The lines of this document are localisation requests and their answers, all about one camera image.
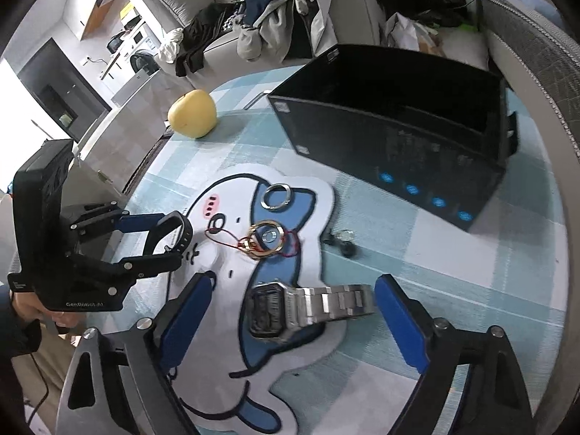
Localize silver metal digital watch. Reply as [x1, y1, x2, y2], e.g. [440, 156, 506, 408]
[247, 281, 376, 342]

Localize silver bangle ring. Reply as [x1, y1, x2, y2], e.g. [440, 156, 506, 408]
[261, 182, 294, 211]

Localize beige sofa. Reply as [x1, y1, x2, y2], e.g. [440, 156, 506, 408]
[153, 0, 491, 96]

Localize pile of clothes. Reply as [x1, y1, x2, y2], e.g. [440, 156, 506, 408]
[174, 0, 473, 78]

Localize black storage box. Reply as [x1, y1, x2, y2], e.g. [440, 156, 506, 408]
[268, 44, 519, 230]

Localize small black earrings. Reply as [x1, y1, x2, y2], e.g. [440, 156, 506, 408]
[323, 230, 357, 258]

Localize cartoon character mat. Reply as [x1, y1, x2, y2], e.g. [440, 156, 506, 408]
[171, 165, 345, 434]

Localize blue plaid tablecloth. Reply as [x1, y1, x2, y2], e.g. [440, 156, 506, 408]
[129, 68, 568, 434]

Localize yellow apple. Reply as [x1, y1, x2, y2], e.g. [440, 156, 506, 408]
[167, 90, 217, 138]

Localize black strap watch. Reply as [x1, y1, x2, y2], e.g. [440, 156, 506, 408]
[144, 210, 193, 260]

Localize grey quilted mattress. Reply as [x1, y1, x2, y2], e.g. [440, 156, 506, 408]
[480, 0, 579, 153]

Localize gold bangle with red string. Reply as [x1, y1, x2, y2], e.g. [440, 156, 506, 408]
[203, 219, 301, 261]

